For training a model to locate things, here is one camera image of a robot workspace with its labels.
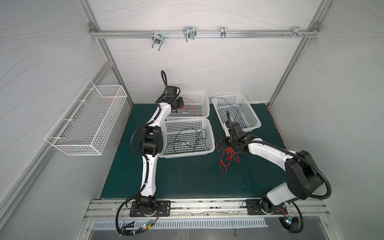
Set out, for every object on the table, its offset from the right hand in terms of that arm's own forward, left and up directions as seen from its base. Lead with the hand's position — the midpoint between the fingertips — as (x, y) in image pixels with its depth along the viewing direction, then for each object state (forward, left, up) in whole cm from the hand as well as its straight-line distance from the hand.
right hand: (223, 135), depth 91 cm
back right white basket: (+29, -16, -8) cm, 34 cm away
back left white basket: (+28, +18, -2) cm, 33 cm away
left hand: (+24, +26, +7) cm, 36 cm away
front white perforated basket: (+3, +24, -9) cm, 26 cm away
